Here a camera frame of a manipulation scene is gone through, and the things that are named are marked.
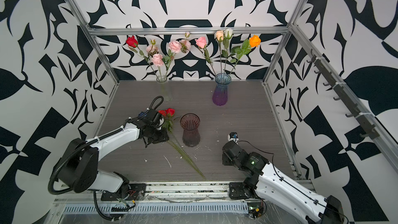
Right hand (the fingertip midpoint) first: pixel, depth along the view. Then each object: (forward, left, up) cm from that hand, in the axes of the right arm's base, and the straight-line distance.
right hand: (225, 154), depth 79 cm
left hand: (+10, +30, 0) cm, 32 cm away
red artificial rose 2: (+18, +32, -3) cm, 37 cm away
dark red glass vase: (+13, +18, +10) cm, 24 cm away
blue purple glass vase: (+38, -1, 0) cm, 38 cm away
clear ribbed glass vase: (+39, +33, +7) cm, 51 cm away
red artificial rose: (+27, +31, -2) cm, 41 cm away
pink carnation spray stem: (+42, +35, +28) cm, 61 cm away
